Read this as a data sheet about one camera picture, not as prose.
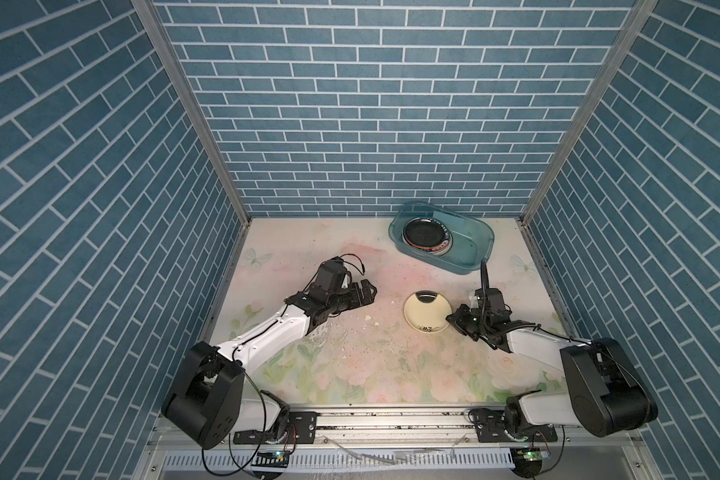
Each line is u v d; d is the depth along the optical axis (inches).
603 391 17.0
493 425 29.0
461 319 32.3
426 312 37.3
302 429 29.0
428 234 42.4
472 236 45.4
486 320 28.4
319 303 25.4
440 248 41.7
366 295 30.3
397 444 28.4
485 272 32.7
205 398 16.2
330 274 25.7
